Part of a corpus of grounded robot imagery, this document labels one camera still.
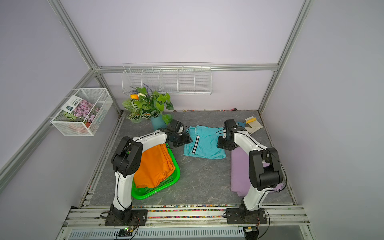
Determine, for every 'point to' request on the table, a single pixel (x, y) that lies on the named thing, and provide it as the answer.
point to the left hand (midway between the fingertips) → (189, 142)
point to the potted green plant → (145, 103)
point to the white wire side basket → (68, 125)
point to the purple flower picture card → (82, 109)
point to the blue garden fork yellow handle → (243, 124)
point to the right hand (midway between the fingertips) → (220, 144)
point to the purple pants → (240, 180)
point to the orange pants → (156, 164)
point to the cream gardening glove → (254, 125)
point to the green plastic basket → (142, 192)
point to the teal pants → (205, 142)
